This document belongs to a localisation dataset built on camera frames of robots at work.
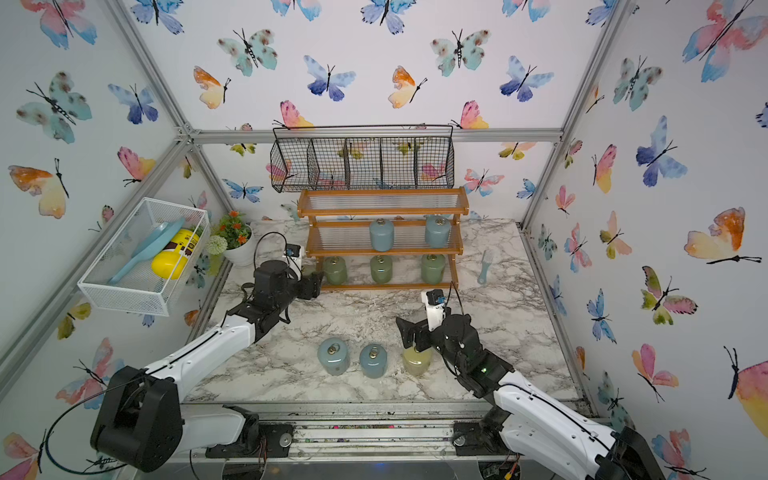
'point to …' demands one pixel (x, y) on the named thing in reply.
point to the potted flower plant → (234, 238)
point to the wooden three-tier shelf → (340, 226)
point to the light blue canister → (333, 355)
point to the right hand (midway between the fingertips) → (415, 311)
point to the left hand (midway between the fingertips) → (312, 267)
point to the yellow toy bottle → (171, 261)
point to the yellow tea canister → (416, 363)
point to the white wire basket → (146, 264)
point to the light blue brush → (486, 262)
